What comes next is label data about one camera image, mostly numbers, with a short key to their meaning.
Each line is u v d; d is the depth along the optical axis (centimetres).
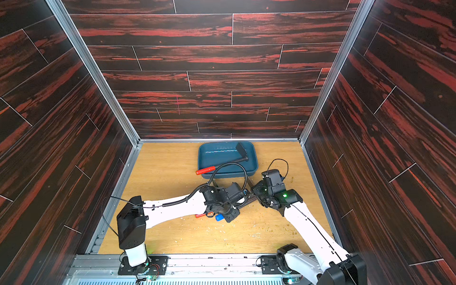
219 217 72
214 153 114
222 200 62
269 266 73
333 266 39
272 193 59
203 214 56
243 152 109
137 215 50
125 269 73
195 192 55
